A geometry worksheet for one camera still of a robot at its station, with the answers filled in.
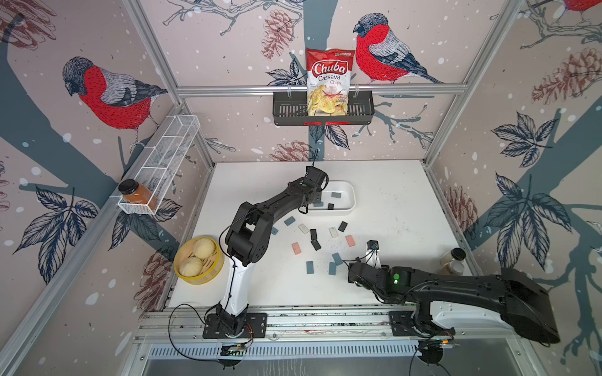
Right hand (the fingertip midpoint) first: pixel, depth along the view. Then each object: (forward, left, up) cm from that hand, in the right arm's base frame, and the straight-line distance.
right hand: (357, 269), depth 83 cm
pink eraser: (+13, +2, -2) cm, 13 cm away
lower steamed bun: (-3, +59, +3) cm, 60 cm away
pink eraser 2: (+8, +23, -2) cm, 24 cm away
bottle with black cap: (+5, -33, +7) cm, 34 cm away
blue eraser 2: (+15, +33, -1) cm, 36 cm away
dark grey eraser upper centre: (+15, +16, -3) cm, 22 cm away
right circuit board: (-21, -25, -2) cm, 33 cm away
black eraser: (+29, +9, -2) cm, 30 cm away
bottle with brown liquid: (0, -30, +7) cm, 31 cm away
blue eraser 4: (+5, +7, -3) cm, 9 cm away
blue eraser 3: (+1, +17, -3) cm, 18 cm away
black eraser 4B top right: (+19, +4, -3) cm, 20 cm away
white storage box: (+33, +5, -2) cm, 34 cm away
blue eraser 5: (+1, +9, -2) cm, 9 cm away
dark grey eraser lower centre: (+10, +15, -3) cm, 19 cm away
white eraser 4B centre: (+16, +8, -2) cm, 18 cm away
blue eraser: (+20, +27, -1) cm, 34 cm away
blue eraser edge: (+29, +15, -1) cm, 33 cm away
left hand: (+31, +16, +7) cm, 35 cm away
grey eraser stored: (+35, +7, -2) cm, 35 cm away
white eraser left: (+17, +21, -2) cm, 27 cm away
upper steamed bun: (+5, +58, +3) cm, 58 cm away
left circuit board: (-25, +41, -4) cm, 48 cm away
